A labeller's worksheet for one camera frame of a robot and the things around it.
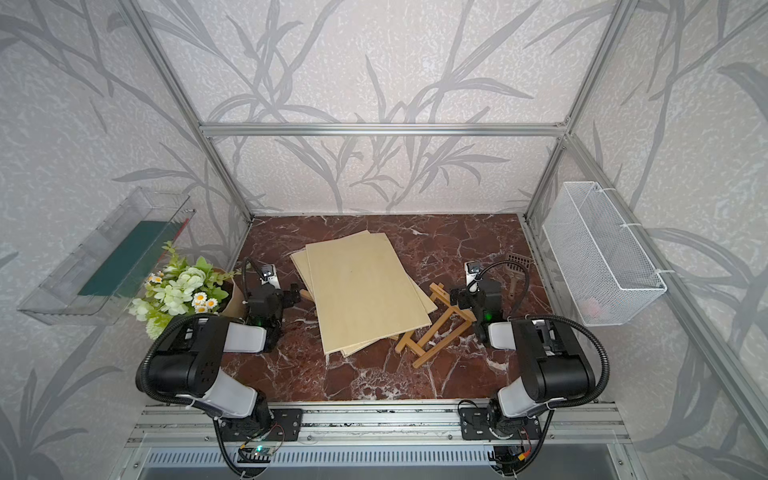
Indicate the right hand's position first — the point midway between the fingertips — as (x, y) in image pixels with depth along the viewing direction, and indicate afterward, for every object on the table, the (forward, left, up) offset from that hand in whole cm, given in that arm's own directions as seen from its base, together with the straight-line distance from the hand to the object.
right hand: (467, 278), depth 95 cm
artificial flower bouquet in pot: (-18, +69, +26) cm, 76 cm away
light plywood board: (-7, +33, +5) cm, 34 cm away
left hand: (-1, +60, +1) cm, 60 cm away
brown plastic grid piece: (+6, -18, -4) cm, 19 cm away
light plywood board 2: (+5, +55, +1) cm, 55 cm away
